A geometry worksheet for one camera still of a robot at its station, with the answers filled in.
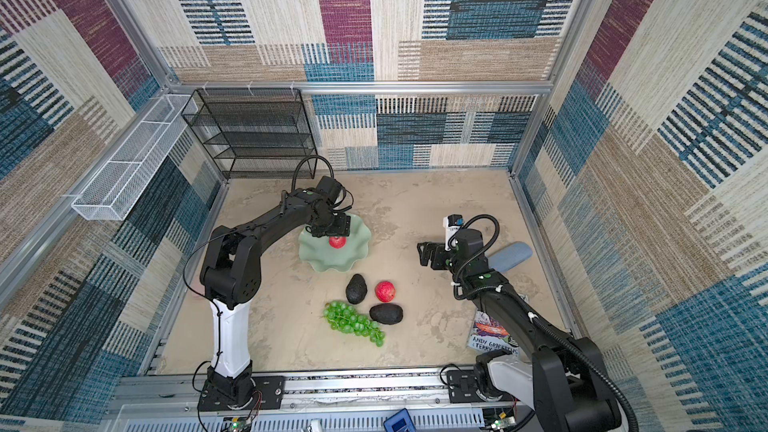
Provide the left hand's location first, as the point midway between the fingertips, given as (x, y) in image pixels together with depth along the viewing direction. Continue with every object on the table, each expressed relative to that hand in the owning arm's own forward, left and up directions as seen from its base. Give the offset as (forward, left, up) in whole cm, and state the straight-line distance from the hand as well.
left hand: (341, 227), depth 97 cm
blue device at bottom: (-51, -17, 0) cm, 54 cm away
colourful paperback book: (-33, -40, -4) cm, 52 cm away
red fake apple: (-4, +1, -3) cm, 5 cm away
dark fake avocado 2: (-27, -14, -2) cm, 31 cm away
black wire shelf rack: (+34, +33, +11) cm, 48 cm away
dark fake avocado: (-21, -6, -1) cm, 21 cm away
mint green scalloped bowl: (-8, +6, -5) cm, 11 cm away
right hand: (-11, -27, +5) cm, 30 cm away
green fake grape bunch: (-28, -2, -2) cm, 28 cm away
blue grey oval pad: (-10, -52, -3) cm, 53 cm away
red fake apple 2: (-21, -14, -1) cm, 25 cm away
